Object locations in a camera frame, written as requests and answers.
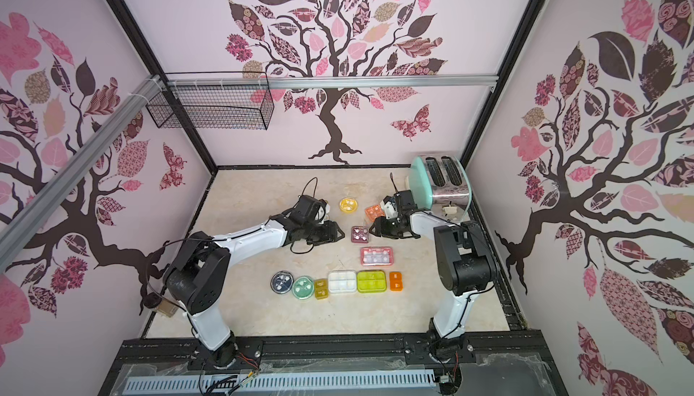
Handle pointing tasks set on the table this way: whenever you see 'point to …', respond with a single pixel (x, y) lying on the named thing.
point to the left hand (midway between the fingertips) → (340, 240)
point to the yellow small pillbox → (321, 288)
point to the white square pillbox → (342, 280)
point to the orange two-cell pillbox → (396, 283)
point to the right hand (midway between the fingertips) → (377, 228)
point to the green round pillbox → (303, 287)
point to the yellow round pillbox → (348, 204)
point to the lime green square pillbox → (371, 281)
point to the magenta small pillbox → (360, 234)
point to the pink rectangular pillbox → (377, 256)
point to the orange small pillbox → (374, 212)
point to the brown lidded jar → (161, 305)
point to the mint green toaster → (441, 183)
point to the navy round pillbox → (281, 282)
